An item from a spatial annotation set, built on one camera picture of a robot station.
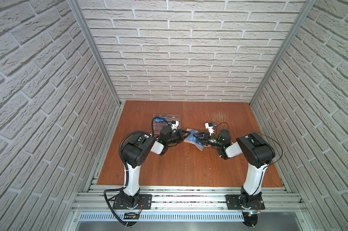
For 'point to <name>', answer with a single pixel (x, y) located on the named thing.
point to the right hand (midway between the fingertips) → (195, 136)
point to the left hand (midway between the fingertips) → (194, 132)
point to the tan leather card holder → (190, 143)
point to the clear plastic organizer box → (159, 122)
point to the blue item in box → (160, 120)
